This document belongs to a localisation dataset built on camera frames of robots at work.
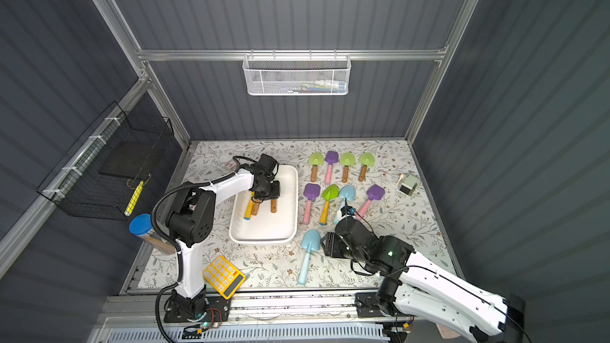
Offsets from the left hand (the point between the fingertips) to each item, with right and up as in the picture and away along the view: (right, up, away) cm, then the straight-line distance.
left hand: (280, 197), depth 97 cm
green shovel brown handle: (+30, +16, +14) cm, 37 cm away
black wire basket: (-51, +12, -25) cm, 58 cm away
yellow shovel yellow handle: (-13, -6, -4) cm, 14 cm away
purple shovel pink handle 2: (+13, +2, +3) cm, 13 cm away
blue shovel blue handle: (+13, -14, -11) cm, 22 cm away
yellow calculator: (-17, -24, -19) cm, 35 cm away
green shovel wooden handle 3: (-2, -3, -3) cm, 5 cm away
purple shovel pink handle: (+22, +17, +16) cm, 32 cm away
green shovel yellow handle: (+21, +2, +1) cm, 21 cm away
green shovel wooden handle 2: (+39, +16, +15) cm, 45 cm away
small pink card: (-24, +13, +11) cm, 29 cm away
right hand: (+18, -11, -25) cm, 32 cm away
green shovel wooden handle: (+15, +16, +14) cm, 27 cm away
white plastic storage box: (-5, -11, -6) cm, 13 cm away
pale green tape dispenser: (+54, +5, +1) cm, 55 cm away
